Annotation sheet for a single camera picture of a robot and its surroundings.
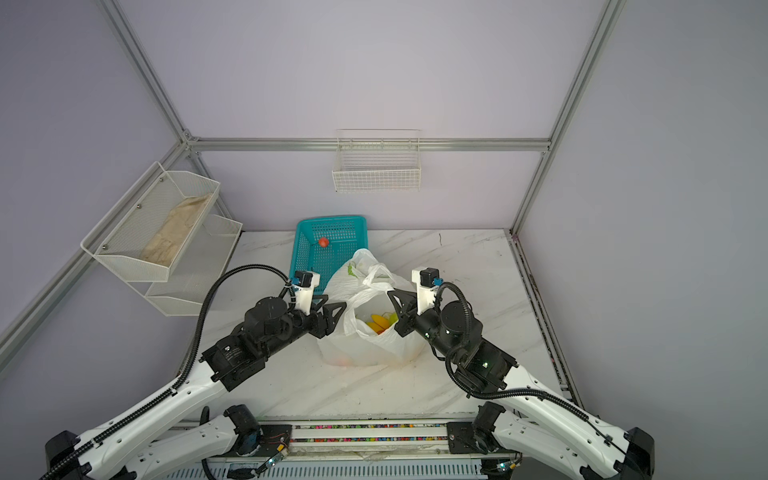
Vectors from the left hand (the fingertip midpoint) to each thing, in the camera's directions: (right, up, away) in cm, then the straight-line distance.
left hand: (335, 303), depth 71 cm
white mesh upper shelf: (-49, +18, +4) cm, 52 cm away
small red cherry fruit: (-13, +17, +43) cm, 48 cm away
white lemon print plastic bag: (+8, -6, -6) cm, 11 cm away
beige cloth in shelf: (-45, +14, +4) cm, 47 cm away
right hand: (+13, +4, -7) cm, 15 cm away
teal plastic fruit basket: (-5, +20, +43) cm, 48 cm away
